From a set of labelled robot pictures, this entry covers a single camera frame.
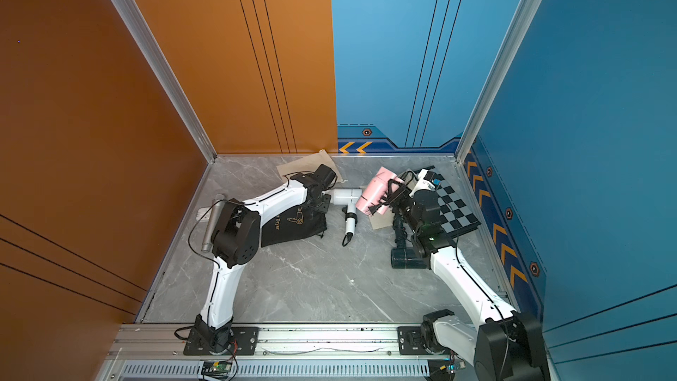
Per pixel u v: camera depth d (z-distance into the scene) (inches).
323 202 34.4
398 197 27.4
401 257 35.8
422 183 27.9
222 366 28.2
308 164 46.2
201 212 39.6
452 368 27.4
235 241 22.4
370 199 31.1
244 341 29.1
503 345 15.1
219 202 40.1
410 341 28.5
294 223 38.9
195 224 38.8
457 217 37.2
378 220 38.9
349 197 39.1
